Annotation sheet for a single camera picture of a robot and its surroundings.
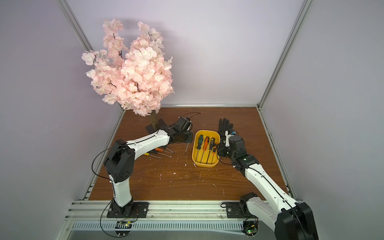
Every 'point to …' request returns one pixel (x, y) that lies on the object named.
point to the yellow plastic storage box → (210, 133)
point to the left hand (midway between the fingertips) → (194, 137)
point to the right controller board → (250, 227)
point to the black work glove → (224, 125)
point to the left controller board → (123, 225)
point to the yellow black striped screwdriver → (212, 142)
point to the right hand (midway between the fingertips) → (219, 142)
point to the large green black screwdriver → (200, 141)
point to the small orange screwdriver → (214, 153)
